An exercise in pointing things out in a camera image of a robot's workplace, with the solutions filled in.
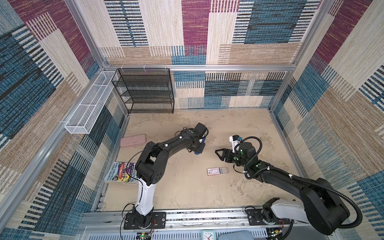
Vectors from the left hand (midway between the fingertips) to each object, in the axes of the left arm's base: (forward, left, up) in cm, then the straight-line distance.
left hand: (199, 146), depth 95 cm
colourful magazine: (-14, +44, -3) cm, 47 cm away
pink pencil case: (+8, +44, -4) cm, 45 cm away
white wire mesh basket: (+12, +70, +13) cm, 72 cm away
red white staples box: (-14, -9, -4) cm, 17 cm away
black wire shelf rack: (+40, +38, +12) cm, 57 cm away
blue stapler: (+5, -3, -3) cm, 7 cm away
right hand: (-8, -11, +6) cm, 15 cm away
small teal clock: (-45, -3, -3) cm, 45 cm away
